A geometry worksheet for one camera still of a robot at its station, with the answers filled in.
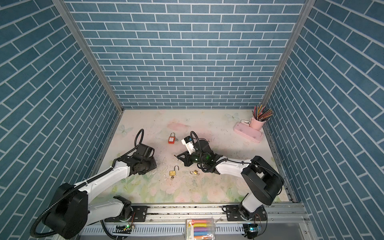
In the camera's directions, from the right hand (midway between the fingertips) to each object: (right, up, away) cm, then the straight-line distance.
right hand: (176, 156), depth 82 cm
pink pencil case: (+48, +12, +25) cm, 55 cm away
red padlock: (-6, +7, +20) cm, 22 cm away
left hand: (-13, -7, +6) cm, 16 cm away
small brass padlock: (+10, -11, +6) cm, 16 cm away
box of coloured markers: (+13, -31, -13) cm, 36 cm away
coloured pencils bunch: (+57, +24, +22) cm, 65 cm away
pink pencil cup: (+53, +17, +21) cm, 59 cm away
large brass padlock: (-3, -12, +7) cm, 14 cm away
